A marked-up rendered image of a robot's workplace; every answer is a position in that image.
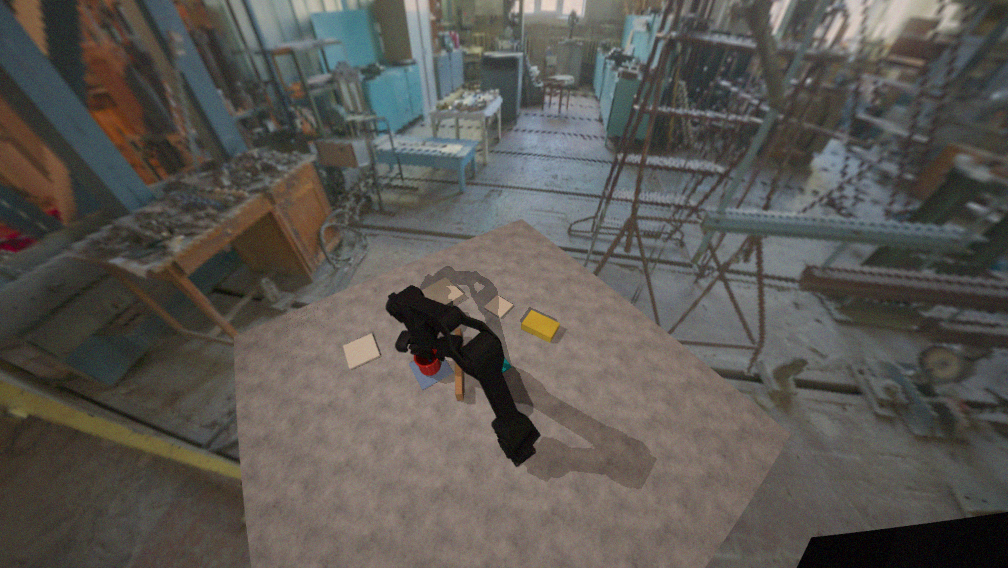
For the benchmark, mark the yellow rectangular block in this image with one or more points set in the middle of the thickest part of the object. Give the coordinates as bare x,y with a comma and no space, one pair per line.
540,326

